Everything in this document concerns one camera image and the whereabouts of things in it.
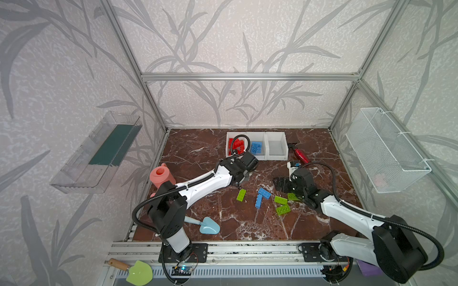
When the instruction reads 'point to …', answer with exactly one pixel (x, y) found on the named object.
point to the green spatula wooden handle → (141, 273)
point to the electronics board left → (183, 270)
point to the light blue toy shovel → (207, 226)
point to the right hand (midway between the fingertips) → (279, 174)
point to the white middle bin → (262, 136)
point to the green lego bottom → (281, 210)
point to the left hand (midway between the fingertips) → (243, 169)
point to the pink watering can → (160, 174)
